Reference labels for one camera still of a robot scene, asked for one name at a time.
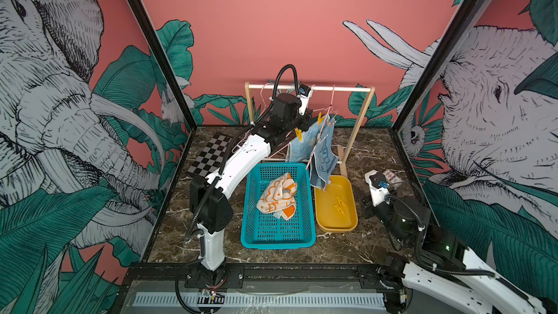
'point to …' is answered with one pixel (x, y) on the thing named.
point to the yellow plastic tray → (327, 218)
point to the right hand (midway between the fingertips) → (357, 179)
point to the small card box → (392, 179)
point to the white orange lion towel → (277, 196)
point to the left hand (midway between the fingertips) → (311, 105)
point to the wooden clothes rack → (342, 151)
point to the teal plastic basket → (260, 231)
